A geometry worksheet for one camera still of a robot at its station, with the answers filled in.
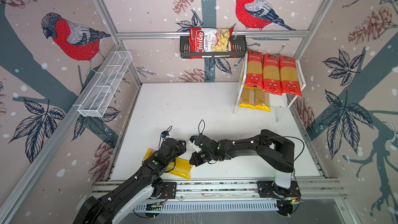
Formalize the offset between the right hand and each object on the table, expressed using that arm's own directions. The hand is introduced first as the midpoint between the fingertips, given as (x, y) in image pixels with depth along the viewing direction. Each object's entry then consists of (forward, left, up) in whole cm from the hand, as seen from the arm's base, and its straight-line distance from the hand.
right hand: (188, 167), depth 81 cm
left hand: (+10, +3, +5) cm, 12 cm away
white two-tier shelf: (+34, -55, +13) cm, 66 cm away
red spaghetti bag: (+35, -33, +34) cm, 60 cm away
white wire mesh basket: (+20, +43, +33) cm, 57 cm away
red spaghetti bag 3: (+31, -50, +33) cm, 67 cm away
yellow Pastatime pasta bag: (-1, +4, +3) cm, 5 cm away
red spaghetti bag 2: (+33, -41, +34) cm, 63 cm away
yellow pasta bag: (+34, -39, +17) cm, 54 cm away
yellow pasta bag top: (+35, -33, +17) cm, 51 cm away
